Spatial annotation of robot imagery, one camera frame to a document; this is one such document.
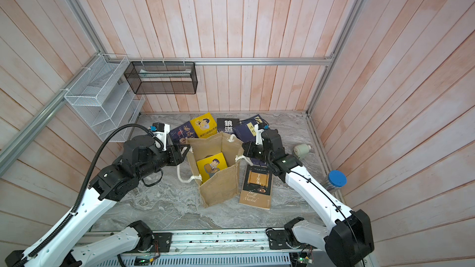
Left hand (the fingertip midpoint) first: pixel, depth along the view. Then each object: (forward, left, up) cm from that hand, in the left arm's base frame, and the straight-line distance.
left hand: (185, 150), depth 67 cm
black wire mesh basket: (+53, +23, -5) cm, 58 cm away
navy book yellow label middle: (+32, -25, -27) cm, 48 cm away
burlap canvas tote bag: (-7, -15, -16) cm, 22 cm away
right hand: (+9, -21, -8) cm, 25 cm away
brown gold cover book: (-2, -29, -29) cm, 41 cm away
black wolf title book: (+36, -13, -27) cm, 47 cm away
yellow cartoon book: (+36, 0, -28) cm, 45 cm away
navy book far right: (+42, -33, -28) cm, 61 cm away
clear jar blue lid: (-7, -58, -10) cm, 59 cm away
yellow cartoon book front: (+7, -6, -25) cm, 27 cm away
